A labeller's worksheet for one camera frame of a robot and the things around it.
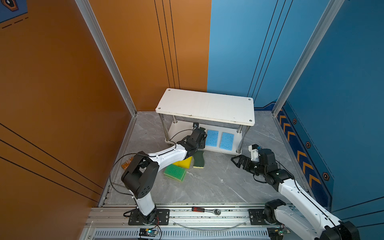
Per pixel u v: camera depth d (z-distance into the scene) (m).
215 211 0.74
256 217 0.72
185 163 0.90
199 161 0.92
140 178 0.46
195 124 0.80
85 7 0.69
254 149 0.75
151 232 0.70
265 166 0.62
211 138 0.96
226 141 0.94
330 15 0.72
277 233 0.70
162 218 0.74
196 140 0.69
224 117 0.71
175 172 0.85
